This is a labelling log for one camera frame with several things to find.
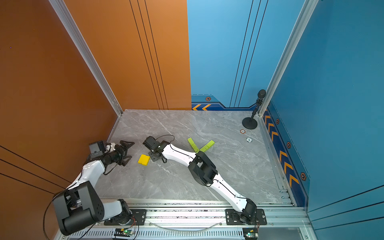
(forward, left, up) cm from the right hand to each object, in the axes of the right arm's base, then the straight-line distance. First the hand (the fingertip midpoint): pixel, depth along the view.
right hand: (157, 153), depth 97 cm
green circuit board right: (-42, -52, -3) cm, 67 cm away
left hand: (-2, +11, +12) cm, 16 cm away
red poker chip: (+19, -60, 0) cm, 63 cm away
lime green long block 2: (+4, -31, 0) cm, 31 cm away
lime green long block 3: (+7, -36, +1) cm, 36 cm away
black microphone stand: (+26, -67, +1) cm, 72 cm away
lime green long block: (+6, -24, +1) cm, 24 cm away
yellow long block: (-6, +6, +2) cm, 9 cm away
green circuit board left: (-42, +7, -1) cm, 43 cm away
